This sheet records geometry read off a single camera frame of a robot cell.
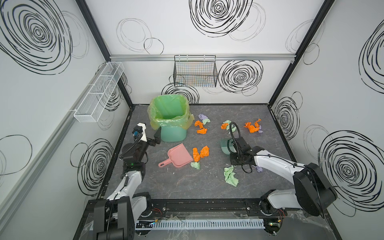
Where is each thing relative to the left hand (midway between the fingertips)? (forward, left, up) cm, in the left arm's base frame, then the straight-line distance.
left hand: (153, 125), depth 77 cm
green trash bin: (+4, -9, -14) cm, 17 cm away
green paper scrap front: (-17, -42, -24) cm, 51 cm away
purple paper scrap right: (-23, -48, +4) cm, 53 cm away
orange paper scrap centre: (-3, -28, -24) cm, 37 cm away
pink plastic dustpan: (-5, -12, -24) cm, 27 cm away
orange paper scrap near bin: (+14, -27, -24) cm, 38 cm away
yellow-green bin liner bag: (+21, -4, -11) cm, 24 cm away
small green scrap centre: (-11, -23, -22) cm, 34 cm away
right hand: (-8, -43, -22) cm, 49 cm away
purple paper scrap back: (+25, -26, -22) cm, 42 cm away
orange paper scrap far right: (+17, -62, -24) cm, 69 cm away
